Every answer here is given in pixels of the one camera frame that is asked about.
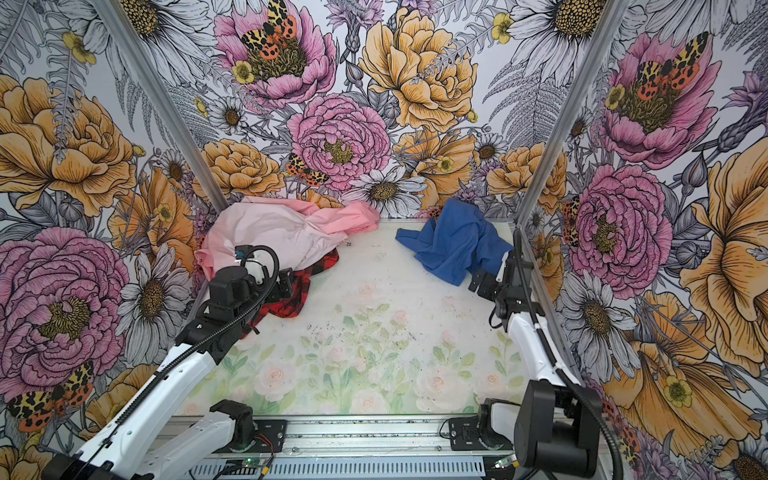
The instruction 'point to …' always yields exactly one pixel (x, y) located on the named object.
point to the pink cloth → (300, 232)
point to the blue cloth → (458, 243)
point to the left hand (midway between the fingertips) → (277, 281)
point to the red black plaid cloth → (291, 305)
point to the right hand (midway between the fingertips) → (487, 286)
